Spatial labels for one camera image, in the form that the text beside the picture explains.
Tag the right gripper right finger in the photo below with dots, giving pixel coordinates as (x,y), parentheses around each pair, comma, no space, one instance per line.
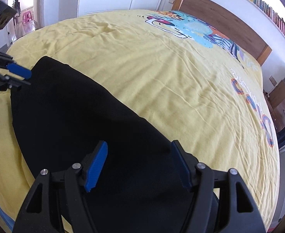
(220,200)

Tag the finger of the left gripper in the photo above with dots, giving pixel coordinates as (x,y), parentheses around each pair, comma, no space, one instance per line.
(19,70)
(14,82)

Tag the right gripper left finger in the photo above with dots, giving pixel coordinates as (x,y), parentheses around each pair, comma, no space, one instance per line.
(64,190)

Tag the black pants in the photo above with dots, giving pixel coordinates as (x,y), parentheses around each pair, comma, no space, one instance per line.
(63,115)

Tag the pink plastic stool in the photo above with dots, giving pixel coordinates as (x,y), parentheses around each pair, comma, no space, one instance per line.
(27,17)

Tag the dark hanging bag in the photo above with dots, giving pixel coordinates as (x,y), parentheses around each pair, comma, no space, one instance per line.
(281,138)

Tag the yellow cartoon bed cover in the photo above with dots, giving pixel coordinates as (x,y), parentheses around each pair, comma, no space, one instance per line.
(184,77)

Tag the wooden drawer cabinet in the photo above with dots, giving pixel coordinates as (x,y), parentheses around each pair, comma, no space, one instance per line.
(277,102)

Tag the wooden headboard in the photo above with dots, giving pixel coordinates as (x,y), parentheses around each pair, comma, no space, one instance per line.
(228,24)

